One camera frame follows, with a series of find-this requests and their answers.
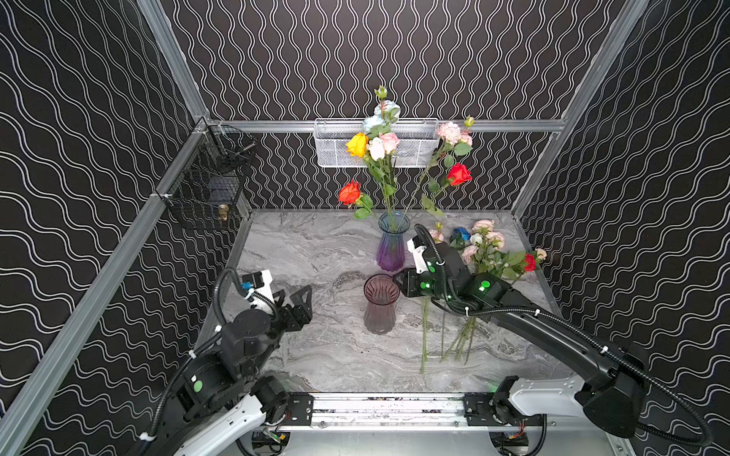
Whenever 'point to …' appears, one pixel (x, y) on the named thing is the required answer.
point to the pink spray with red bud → (485, 252)
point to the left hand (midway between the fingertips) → (305, 289)
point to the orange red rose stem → (351, 195)
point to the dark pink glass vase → (381, 292)
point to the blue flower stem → (459, 237)
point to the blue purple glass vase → (391, 250)
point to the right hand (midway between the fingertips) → (396, 275)
